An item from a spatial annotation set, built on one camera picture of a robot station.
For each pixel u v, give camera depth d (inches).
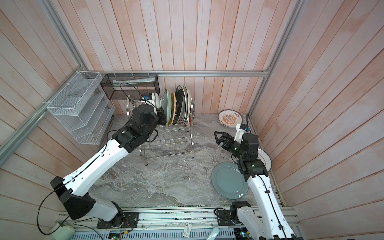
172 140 41.9
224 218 28.8
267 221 15.9
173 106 27.0
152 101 23.2
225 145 25.1
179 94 27.4
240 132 25.9
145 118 19.1
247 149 21.2
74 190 15.5
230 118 46.6
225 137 25.3
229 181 34.9
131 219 29.0
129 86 41.1
